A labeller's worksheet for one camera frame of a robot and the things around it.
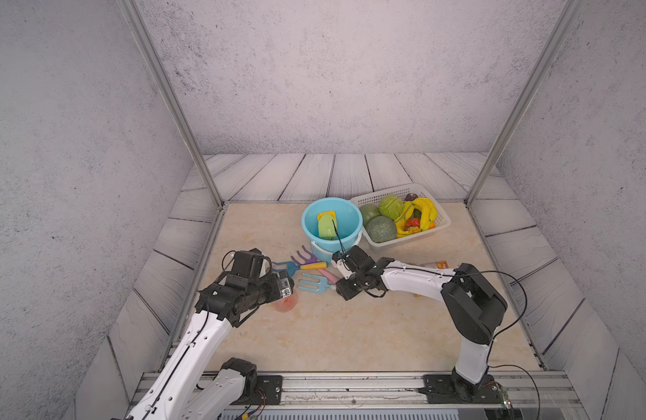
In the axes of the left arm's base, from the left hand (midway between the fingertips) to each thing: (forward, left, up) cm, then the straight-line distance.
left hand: (286, 286), depth 76 cm
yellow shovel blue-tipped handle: (+33, -13, -5) cm, 36 cm away
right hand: (+6, -17, -14) cm, 23 cm away
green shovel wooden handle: (+33, -12, -14) cm, 37 cm away
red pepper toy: (+31, -46, -9) cm, 56 cm away
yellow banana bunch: (+32, -51, -5) cm, 61 cm away
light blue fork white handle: (+9, -10, -16) cm, 21 cm away
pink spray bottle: (+1, +2, -14) cm, 14 cm away
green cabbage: (+34, -37, -3) cm, 50 cm away
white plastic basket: (+32, -58, -8) cm, 67 cm away
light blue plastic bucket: (+25, -20, -2) cm, 32 cm away
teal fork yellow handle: (+16, +2, -16) cm, 23 cm away
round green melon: (+25, -32, -5) cm, 41 cm away
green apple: (+36, -29, -8) cm, 46 cm away
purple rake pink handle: (+20, -6, -17) cm, 27 cm away
